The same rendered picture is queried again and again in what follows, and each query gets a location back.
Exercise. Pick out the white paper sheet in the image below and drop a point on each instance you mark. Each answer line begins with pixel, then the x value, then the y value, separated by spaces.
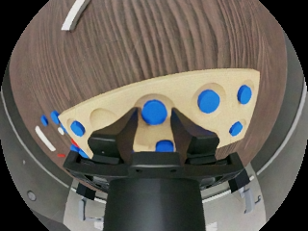
pixel 45 139

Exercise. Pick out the beige tray with round pockets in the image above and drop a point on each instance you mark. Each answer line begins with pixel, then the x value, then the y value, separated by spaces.
pixel 179 91

